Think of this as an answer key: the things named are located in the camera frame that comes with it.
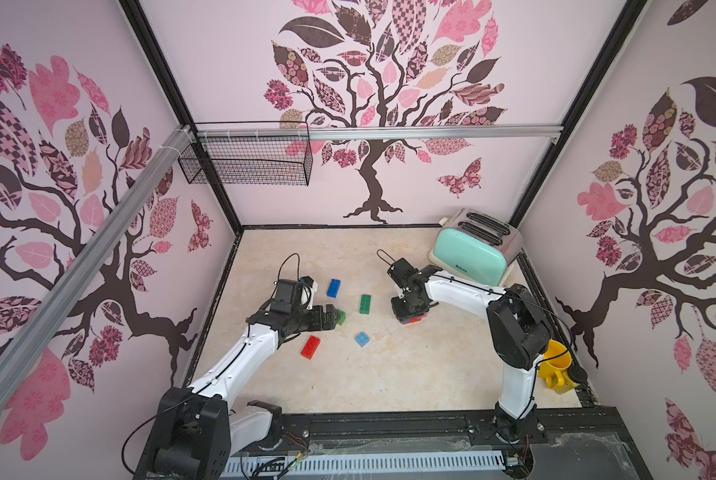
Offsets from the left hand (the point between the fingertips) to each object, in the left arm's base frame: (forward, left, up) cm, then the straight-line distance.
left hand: (328, 322), depth 85 cm
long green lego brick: (+10, -11, -7) cm, 17 cm away
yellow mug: (-14, -60, 0) cm, 62 cm away
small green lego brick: (+6, -4, -8) cm, 11 cm away
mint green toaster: (+21, -46, +9) cm, 52 cm away
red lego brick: (+4, -26, -7) cm, 28 cm away
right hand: (+6, -23, -5) cm, 24 cm away
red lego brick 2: (-4, +5, -7) cm, 10 cm away
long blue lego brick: (+16, 0, -7) cm, 18 cm away
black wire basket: (+47, +24, +26) cm, 59 cm away
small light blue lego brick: (-2, -10, -7) cm, 12 cm away
